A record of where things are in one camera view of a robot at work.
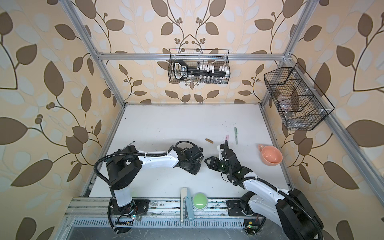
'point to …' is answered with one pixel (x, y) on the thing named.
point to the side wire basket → (301, 104)
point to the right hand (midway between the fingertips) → (207, 163)
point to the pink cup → (270, 155)
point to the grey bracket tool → (188, 207)
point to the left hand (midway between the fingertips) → (199, 170)
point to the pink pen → (227, 137)
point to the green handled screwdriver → (134, 141)
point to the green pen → (235, 131)
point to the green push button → (199, 201)
